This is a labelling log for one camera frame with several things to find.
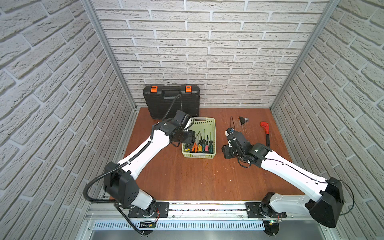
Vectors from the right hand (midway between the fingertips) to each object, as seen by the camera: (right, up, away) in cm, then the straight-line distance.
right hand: (227, 148), depth 80 cm
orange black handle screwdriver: (-18, -2, +15) cm, 24 cm away
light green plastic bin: (-15, +13, +27) cm, 34 cm away
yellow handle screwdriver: (-15, -2, +13) cm, 20 cm away
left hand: (-19, +7, 0) cm, 20 cm away
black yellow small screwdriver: (-22, -3, +12) cm, 26 cm away
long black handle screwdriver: (-20, -2, +14) cm, 25 cm away
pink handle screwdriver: (-10, -2, +13) cm, 16 cm away
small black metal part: (+18, +16, +30) cm, 39 cm away
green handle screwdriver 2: (-8, -2, +14) cm, 16 cm away
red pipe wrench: (+34, +10, +27) cm, 45 cm away
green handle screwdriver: (-12, +1, +18) cm, 22 cm away
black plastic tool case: (-38, +28, +13) cm, 49 cm away
